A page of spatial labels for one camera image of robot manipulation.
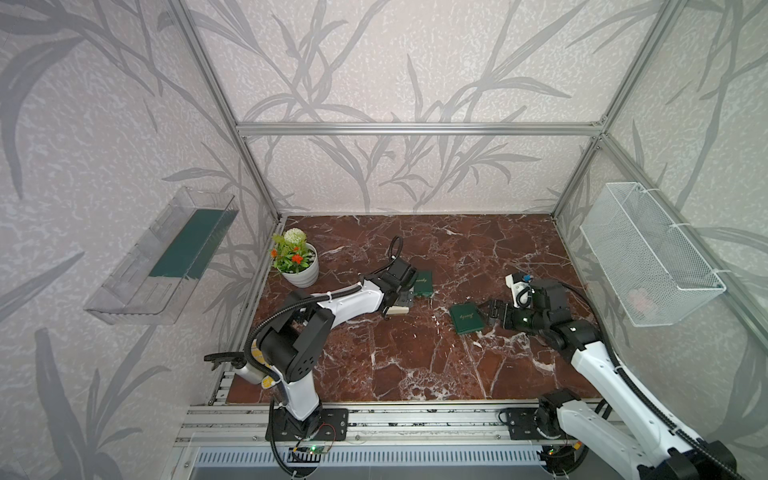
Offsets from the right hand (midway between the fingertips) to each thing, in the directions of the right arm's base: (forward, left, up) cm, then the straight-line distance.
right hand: (487, 308), depth 81 cm
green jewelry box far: (+15, +16, -10) cm, 24 cm away
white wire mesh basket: (-2, -31, +21) cm, 37 cm away
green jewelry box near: (+2, +4, -9) cm, 10 cm away
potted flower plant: (+16, +55, +3) cm, 58 cm away
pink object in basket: (-2, -37, +7) cm, 37 cm away
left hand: (+10, +25, -9) cm, 28 cm away
